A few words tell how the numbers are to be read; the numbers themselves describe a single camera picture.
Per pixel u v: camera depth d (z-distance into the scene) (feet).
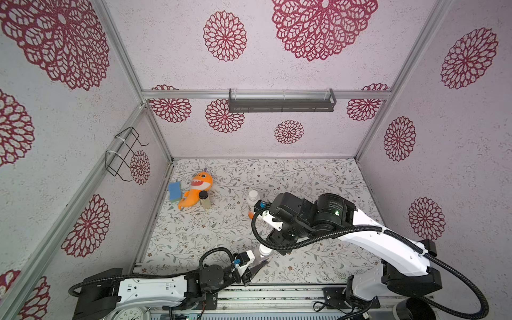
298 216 1.35
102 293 1.60
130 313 2.24
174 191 3.41
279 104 2.84
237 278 1.99
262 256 2.02
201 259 1.76
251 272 2.06
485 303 1.15
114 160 2.39
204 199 3.04
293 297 2.47
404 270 1.29
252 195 2.71
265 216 1.72
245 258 1.94
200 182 3.27
